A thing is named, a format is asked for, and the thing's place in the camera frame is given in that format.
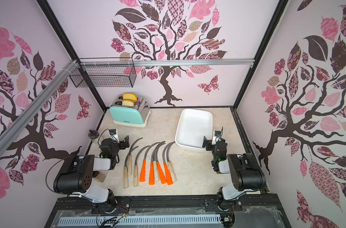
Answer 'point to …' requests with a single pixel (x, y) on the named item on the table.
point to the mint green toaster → (136, 116)
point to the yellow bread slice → (129, 96)
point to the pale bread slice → (128, 102)
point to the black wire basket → (106, 76)
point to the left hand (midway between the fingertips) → (121, 138)
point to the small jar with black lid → (93, 134)
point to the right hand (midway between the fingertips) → (211, 135)
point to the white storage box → (193, 126)
